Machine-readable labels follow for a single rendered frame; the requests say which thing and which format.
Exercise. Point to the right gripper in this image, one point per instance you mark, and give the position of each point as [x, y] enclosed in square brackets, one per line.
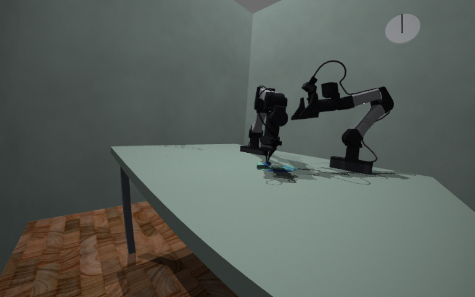
[274, 130]

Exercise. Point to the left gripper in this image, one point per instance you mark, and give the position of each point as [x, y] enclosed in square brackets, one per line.
[312, 110]

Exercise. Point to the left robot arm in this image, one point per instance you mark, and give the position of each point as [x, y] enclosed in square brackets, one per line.
[353, 137]

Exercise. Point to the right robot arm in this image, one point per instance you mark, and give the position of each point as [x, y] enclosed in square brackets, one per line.
[275, 103]

